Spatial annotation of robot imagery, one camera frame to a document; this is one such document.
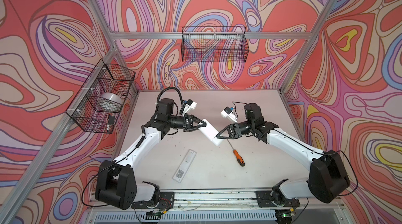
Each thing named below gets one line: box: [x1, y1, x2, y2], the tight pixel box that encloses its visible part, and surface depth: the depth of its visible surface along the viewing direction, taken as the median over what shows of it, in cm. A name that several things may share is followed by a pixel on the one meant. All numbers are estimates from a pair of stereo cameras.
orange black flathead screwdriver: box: [226, 138, 246, 167], surface depth 86 cm
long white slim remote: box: [172, 149, 197, 184], surface depth 86 cm
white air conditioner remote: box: [197, 118, 225, 147], surface depth 70 cm
